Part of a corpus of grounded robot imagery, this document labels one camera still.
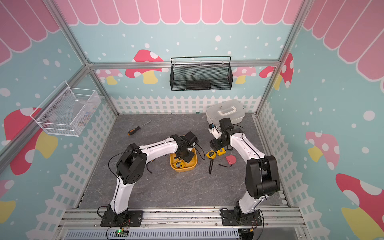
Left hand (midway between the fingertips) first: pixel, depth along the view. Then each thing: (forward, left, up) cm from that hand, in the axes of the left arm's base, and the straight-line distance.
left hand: (186, 158), depth 94 cm
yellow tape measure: (+4, -22, +1) cm, 23 cm away
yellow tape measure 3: (-5, +4, +2) cm, 7 cm away
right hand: (+7, -19, +9) cm, 22 cm away
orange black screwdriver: (+21, +40, 0) cm, 45 cm away
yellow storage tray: (-8, -2, +4) cm, 9 cm away
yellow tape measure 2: (+2, -16, +1) cm, 16 cm away
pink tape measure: (0, -29, 0) cm, 29 cm away
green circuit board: (-39, +30, -4) cm, 50 cm away
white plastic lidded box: (+35, -31, +11) cm, 48 cm away
